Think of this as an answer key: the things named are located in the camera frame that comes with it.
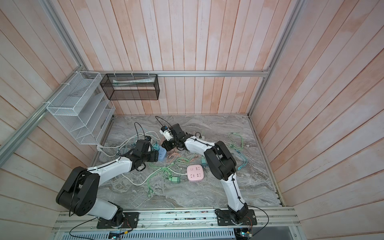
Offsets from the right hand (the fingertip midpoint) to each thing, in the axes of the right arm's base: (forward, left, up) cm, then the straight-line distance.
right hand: (162, 145), depth 95 cm
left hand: (-6, +6, -2) cm, 9 cm away
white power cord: (0, +45, -5) cm, 45 cm away
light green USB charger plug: (-21, -10, -3) cm, 24 cm away
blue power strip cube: (-4, 0, -3) cm, 6 cm away
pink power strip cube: (-16, -21, -5) cm, 27 cm away
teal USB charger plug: (-10, -27, -4) cm, 29 cm away
